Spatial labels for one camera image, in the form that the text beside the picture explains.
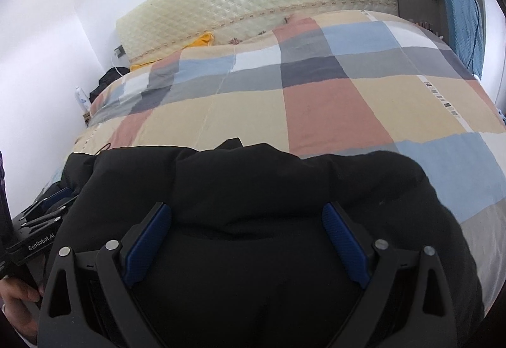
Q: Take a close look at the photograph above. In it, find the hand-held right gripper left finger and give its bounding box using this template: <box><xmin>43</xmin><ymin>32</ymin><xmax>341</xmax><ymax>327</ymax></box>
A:
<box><xmin>37</xmin><ymin>202</ymin><xmax>172</xmax><ymax>348</ymax></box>

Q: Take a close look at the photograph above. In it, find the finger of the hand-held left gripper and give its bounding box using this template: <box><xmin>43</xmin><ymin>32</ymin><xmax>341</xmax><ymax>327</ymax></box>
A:
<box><xmin>20</xmin><ymin>206</ymin><xmax>69</xmax><ymax>229</ymax></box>
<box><xmin>37</xmin><ymin>186</ymin><xmax>80</xmax><ymax>212</ymax></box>

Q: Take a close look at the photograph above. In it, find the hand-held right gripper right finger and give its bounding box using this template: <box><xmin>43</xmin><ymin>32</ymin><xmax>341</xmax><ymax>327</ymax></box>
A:
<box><xmin>321</xmin><ymin>201</ymin><xmax>457</xmax><ymax>348</ymax></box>

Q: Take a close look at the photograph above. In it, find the black puffer jacket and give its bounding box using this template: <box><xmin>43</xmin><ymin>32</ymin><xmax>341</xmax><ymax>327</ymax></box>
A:
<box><xmin>51</xmin><ymin>138</ymin><xmax>485</xmax><ymax>348</ymax></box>

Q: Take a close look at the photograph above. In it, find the person's left hand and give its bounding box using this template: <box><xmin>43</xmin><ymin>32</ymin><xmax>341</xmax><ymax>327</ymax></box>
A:
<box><xmin>0</xmin><ymin>279</ymin><xmax>42</xmax><ymax>338</ymax></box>

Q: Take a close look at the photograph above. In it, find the black panel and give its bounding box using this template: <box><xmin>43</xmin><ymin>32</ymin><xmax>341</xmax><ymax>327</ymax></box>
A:
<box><xmin>0</xmin><ymin>150</ymin><xmax>13</xmax><ymax>246</ymax></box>

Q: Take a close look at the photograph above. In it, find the white spray bottle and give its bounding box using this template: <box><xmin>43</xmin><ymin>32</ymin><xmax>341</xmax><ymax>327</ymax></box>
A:
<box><xmin>74</xmin><ymin>86</ymin><xmax>89</xmax><ymax>113</ymax></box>

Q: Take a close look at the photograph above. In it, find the black bag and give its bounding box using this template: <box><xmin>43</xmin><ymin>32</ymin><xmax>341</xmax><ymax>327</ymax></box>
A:
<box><xmin>89</xmin><ymin>67</ymin><xmax>131</xmax><ymax>104</ymax></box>

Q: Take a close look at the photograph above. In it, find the checkered bed duvet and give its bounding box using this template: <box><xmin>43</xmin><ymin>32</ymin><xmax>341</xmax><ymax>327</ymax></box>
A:
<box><xmin>73</xmin><ymin>9</ymin><xmax>506</xmax><ymax>313</ymax></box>

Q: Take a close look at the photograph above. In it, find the yellow pillow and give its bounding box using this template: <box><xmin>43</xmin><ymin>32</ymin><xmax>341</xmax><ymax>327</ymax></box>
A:
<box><xmin>130</xmin><ymin>32</ymin><xmax>216</xmax><ymax>70</ymax></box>

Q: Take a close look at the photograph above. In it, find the row of small bottles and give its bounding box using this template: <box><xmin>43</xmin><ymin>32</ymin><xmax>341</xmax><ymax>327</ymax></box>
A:
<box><xmin>411</xmin><ymin>18</ymin><xmax>441</xmax><ymax>36</ymax></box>

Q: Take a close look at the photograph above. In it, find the blue cloth-covered chair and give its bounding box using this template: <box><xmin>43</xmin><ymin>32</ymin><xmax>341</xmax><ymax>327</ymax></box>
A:
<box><xmin>442</xmin><ymin>0</ymin><xmax>486</xmax><ymax>78</ymax></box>

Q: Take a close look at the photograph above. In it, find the black cable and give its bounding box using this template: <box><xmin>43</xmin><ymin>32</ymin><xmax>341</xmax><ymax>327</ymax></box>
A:
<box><xmin>467</xmin><ymin>0</ymin><xmax>484</xmax><ymax>69</ymax></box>

